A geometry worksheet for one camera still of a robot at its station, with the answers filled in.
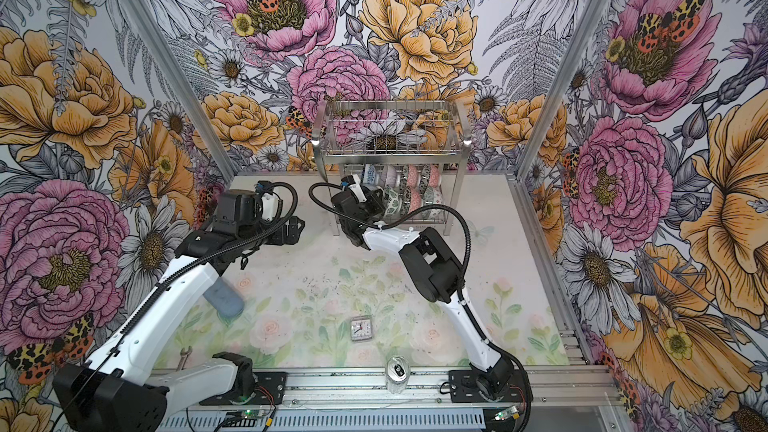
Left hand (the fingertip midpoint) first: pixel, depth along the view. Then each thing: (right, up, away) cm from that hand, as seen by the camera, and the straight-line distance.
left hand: (285, 232), depth 79 cm
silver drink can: (+29, -28, -14) cm, 43 cm away
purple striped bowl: (+27, +17, +27) cm, 41 cm away
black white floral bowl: (+40, +18, +36) cm, 57 cm away
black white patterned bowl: (+35, +9, +20) cm, 41 cm away
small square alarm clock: (+19, -26, +3) cm, 33 cm away
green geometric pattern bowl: (+41, +10, +20) cm, 46 cm away
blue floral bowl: (+20, +17, +27) cm, 37 cm away
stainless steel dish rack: (+35, +27, +40) cm, 60 cm away
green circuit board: (-5, -42, -7) cm, 43 cm away
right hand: (+24, +10, +21) cm, 33 cm away
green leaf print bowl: (+28, +7, +20) cm, 35 cm away
